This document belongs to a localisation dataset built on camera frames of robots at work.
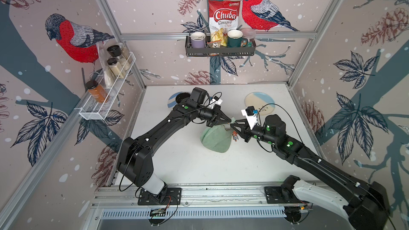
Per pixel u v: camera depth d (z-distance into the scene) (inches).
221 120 27.9
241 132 25.8
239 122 28.4
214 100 29.3
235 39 31.9
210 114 26.5
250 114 24.2
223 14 30.6
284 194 25.5
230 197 29.1
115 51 31.0
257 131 24.4
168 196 28.6
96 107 31.7
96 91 26.0
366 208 14.7
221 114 27.9
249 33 33.5
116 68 30.0
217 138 29.4
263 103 44.6
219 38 33.5
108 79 27.7
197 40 31.8
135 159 16.7
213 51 34.3
